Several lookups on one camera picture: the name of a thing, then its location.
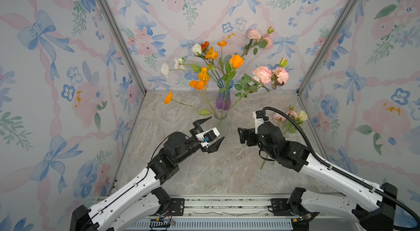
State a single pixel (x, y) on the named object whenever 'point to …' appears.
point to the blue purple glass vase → (223, 101)
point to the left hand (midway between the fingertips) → (215, 124)
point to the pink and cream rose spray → (299, 116)
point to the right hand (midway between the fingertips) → (245, 127)
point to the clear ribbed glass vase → (220, 115)
